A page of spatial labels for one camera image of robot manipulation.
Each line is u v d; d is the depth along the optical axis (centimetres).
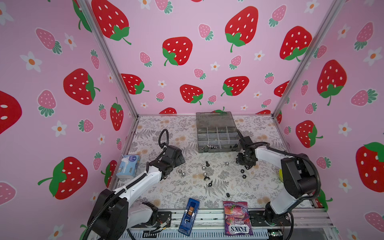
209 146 101
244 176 88
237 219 72
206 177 88
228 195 82
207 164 93
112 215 40
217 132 105
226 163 93
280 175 51
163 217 75
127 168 86
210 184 86
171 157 66
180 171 90
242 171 90
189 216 70
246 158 78
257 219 73
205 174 90
